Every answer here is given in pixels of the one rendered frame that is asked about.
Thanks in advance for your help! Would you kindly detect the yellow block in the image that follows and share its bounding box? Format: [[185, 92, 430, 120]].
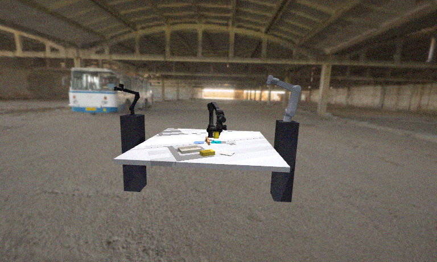
[[200, 149, 215, 157]]

